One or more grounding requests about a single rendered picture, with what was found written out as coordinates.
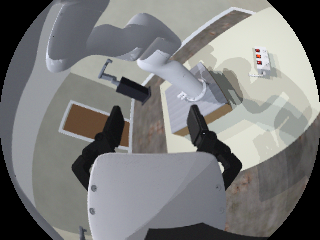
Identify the white power strip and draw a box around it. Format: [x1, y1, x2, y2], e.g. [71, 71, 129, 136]
[248, 46, 271, 77]

